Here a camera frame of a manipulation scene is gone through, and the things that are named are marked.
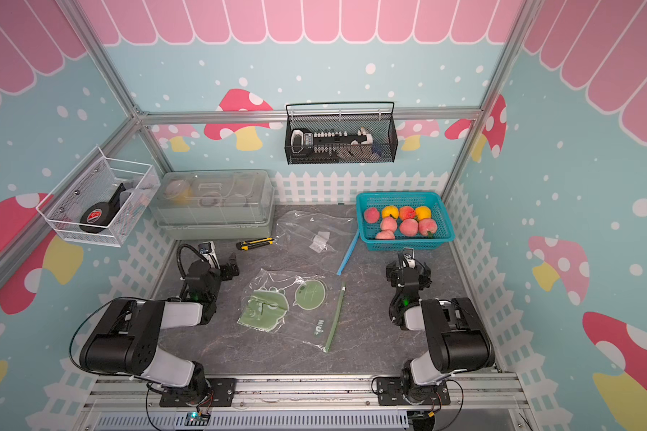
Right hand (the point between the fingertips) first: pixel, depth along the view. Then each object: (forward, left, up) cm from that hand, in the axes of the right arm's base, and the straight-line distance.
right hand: (410, 262), depth 93 cm
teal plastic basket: (+31, -16, 0) cm, 35 cm away
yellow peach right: (+26, -11, -2) cm, 28 cm away
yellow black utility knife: (+13, +58, -5) cm, 60 cm away
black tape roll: (-3, +89, +28) cm, 93 cm away
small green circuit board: (-44, +66, -10) cm, 79 cm away
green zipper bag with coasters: (-13, +37, -6) cm, 39 cm away
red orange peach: (+26, -4, -3) cm, 26 cm away
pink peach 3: (+18, -10, -2) cm, 21 cm away
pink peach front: (+13, +6, -1) cm, 15 cm away
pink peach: (+24, +11, -1) cm, 26 cm away
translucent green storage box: (+20, +66, +9) cm, 70 cm away
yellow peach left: (+27, +3, -2) cm, 27 cm away
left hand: (+2, +66, +1) cm, 66 cm away
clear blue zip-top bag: (+13, +35, -5) cm, 38 cm away
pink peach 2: (+20, +5, -2) cm, 20 cm away
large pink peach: (+18, -3, -2) cm, 18 cm away
